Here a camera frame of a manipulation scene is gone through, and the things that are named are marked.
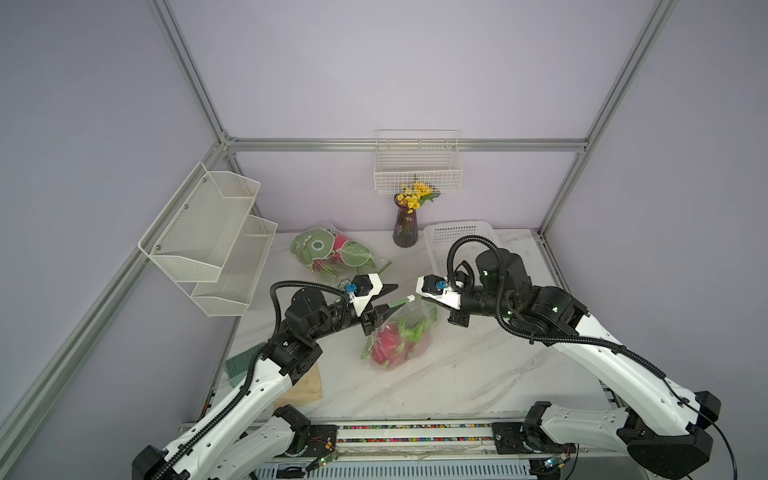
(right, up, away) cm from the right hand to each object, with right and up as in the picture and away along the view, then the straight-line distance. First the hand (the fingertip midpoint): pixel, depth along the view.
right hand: (429, 295), depth 65 cm
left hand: (-7, 0, -2) cm, 8 cm away
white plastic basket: (+9, +17, +46) cm, 50 cm away
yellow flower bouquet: (-1, +30, +33) cm, 44 cm away
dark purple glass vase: (-4, +20, +45) cm, 49 cm away
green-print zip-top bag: (-28, +9, +38) cm, 48 cm away
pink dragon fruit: (-9, -12, +3) cm, 15 cm away
